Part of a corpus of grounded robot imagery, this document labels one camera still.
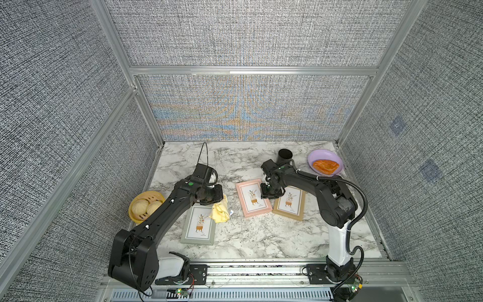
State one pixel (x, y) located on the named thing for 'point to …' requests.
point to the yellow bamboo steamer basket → (148, 195)
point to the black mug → (284, 155)
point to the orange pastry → (325, 167)
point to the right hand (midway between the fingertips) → (262, 192)
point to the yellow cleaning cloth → (220, 211)
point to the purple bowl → (321, 153)
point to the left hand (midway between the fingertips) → (226, 195)
